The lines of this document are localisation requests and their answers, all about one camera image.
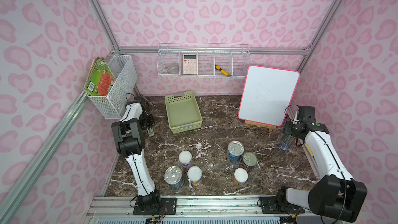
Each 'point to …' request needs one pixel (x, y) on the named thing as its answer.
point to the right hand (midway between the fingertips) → (292, 127)
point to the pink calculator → (189, 64)
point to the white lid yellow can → (194, 174)
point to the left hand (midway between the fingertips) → (147, 124)
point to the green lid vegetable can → (249, 159)
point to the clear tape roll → (172, 70)
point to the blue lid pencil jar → (286, 141)
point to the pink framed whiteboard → (267, 95)
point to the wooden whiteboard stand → (256, 124)
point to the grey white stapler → (150, 131)
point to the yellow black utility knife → (218, 68)
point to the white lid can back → (185, 157)
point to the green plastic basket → (184, 113)
